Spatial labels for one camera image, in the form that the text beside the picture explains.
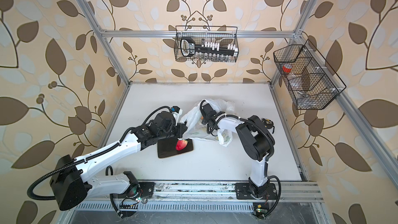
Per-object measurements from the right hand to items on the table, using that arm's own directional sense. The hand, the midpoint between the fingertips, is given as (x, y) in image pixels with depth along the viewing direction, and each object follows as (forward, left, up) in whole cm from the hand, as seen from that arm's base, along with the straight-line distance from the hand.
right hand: (209, 122), depth 97 cm
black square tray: (-16, +24, +2) cm, 29 cm away
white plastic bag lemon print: (-11, +10, +15) cm, 21 cm away
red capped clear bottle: (+17, -45, +28) cm, 56 cm away
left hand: (-12, +11, +16) cm, 22 cm away
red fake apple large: (-15, +17, +2) cm, 22 cm away
